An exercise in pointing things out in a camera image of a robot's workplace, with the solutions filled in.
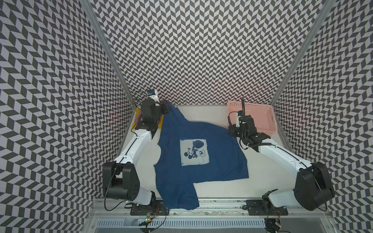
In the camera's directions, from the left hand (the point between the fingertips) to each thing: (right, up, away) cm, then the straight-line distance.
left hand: (166, 100), depth 82 cm
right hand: (+38, -16, +5) cm, 42 cm away
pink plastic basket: (+68, -9, +26) cm, 74 cm away
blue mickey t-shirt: (+14, -32, +9) cm, 37 cm away
